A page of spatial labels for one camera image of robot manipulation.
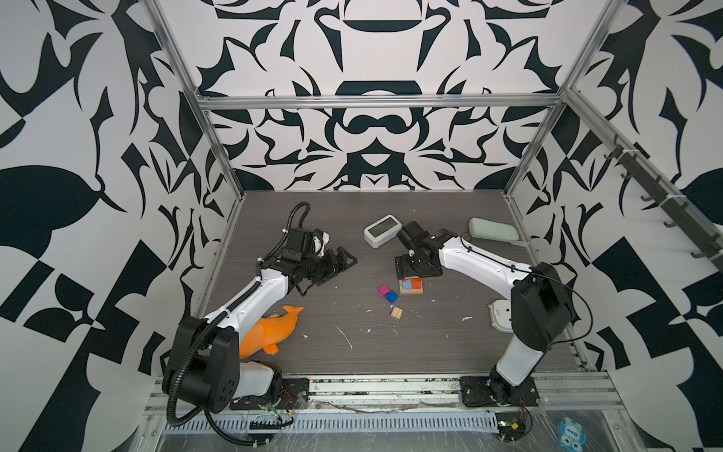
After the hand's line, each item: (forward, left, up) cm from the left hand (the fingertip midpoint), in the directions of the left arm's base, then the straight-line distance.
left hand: (350, 261), depth 83 cm
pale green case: (+20, -54, -14) cm, 59 cm away
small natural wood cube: (-10, -14, -13) cm, 22 cm away
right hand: (0, -19, -7) cm, 20 cm away
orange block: (-2, -21, -12) cm, 24 cm away
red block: (-1, -18, -11) cm, 21 cm away
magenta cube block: (-3, -10, -13) cm, 17 cm away
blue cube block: (-5, -13, -15) cm, 20 cm away
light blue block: (-2, -18, -12) cm, 22 cm away
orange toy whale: (-17, +23, -8) cm, 30 cm away
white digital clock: (+17, -11, -9) cm, 23 cm away
